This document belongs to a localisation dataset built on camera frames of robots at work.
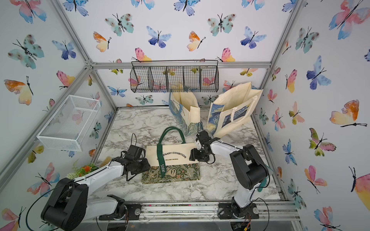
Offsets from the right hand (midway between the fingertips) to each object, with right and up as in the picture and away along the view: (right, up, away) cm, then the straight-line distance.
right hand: (194, 158), depth 91 cm
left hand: (-27, -4, -1) cm, 27 cm away
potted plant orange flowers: (-55, -1, -22) cm, 59 cm away
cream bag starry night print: (+22, +31, -6) cm, 38 cm away
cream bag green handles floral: (-15, -3, 0) cm, 16 cm away
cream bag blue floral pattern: (-6, +32, 0) cm, 33 cm away
